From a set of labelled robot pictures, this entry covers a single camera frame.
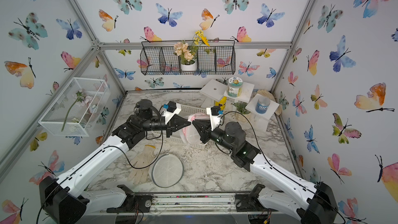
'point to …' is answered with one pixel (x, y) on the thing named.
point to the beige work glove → (137, 176)
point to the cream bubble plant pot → (243, 117)
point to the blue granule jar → (262, 105)
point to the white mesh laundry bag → (167, 170)
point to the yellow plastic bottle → (222, 103)
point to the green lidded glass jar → (235, 86)
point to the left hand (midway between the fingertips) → (189, 121)
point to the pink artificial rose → (83, 98)
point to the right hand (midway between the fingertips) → (195, 120)
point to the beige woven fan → (266, 93)
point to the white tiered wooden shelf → (216, 90)
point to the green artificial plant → (240, 106)
